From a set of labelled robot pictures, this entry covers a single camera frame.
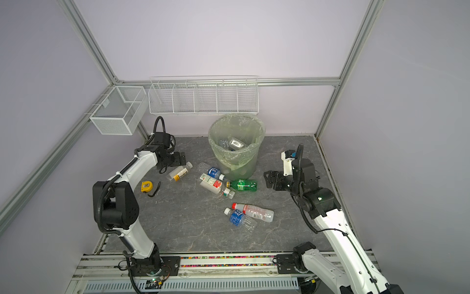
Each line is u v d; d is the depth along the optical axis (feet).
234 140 3.28
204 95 3.24
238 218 2.65
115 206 1.58
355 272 1.26
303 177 1.65
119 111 3.29
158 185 3.22
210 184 3.00
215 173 3.16
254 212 2.73
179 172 3.24
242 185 3.01
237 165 2.71
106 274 2.42
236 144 3.34
